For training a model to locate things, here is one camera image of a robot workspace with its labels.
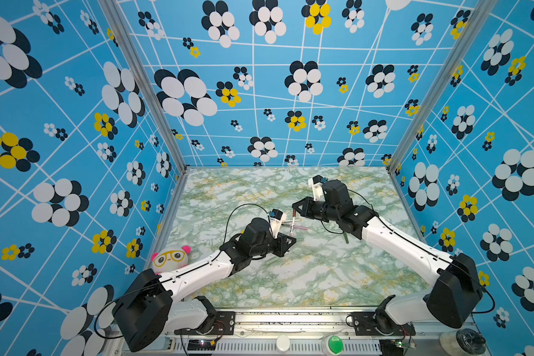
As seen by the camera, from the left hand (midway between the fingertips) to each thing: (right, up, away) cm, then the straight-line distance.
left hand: (298, 239), depth 77 cm
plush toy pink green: (-47, -8, +4) cm, 48 cm away
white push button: (-6, -28, -12) cm, 31 cm away
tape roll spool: (+45, -26, -15) cm, 54 cm away
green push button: (+8, -26, -15) cm, 31 cm away
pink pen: (+3, 0, +21) cm, 21 cm away
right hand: (-1, +12, +1) cm, 12 cm away
